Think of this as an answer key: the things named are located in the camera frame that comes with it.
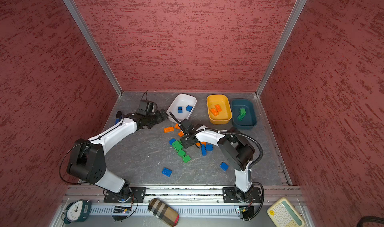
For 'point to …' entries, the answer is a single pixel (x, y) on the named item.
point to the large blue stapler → (118, 116)
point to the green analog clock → (79, 210)
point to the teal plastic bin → (249, 120)
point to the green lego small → (243, 110)
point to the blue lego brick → (180, 109)
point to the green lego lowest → (186, 159)
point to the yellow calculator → (283, 213)
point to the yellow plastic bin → (223, 117)
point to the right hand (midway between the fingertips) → (187, 145)
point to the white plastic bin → (182, 100)
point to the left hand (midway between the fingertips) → (163, 120)
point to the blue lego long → (203, 150)
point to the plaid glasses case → (163, 212)
